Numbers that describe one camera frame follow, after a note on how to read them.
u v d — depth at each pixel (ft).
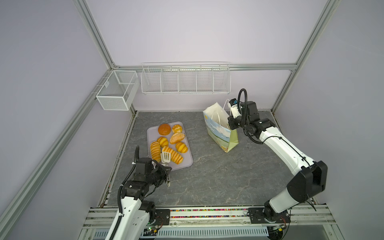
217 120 3.45
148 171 2.07
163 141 3.25
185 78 3.22
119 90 3.35
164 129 3.44
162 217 2.42
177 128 3.45
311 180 1.41
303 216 2.47
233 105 2.33
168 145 3.33
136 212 1.63
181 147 3.14
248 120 2.00
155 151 3.05
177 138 3.26
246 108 2.00
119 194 1.70
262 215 2.42
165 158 2.78
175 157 2.92
